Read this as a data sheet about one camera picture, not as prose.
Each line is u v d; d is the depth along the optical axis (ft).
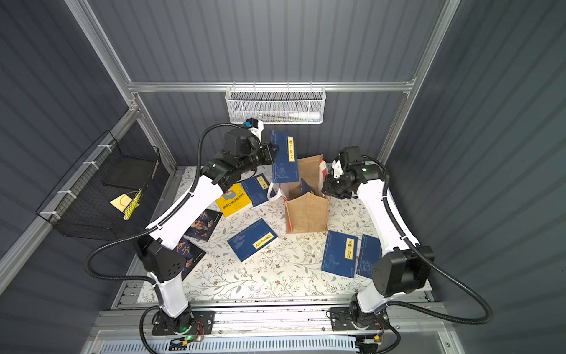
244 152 1.90
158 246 1.48
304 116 2.90
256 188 3.66
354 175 1.81
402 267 1.38
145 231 1.52
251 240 3.00
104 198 2.43
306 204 2.84
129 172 2.66
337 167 2.43
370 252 2.93
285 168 2.53
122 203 2.42
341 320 2.42
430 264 1.28
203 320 2.41
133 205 1.20
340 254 2.93
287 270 2.79
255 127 2.13
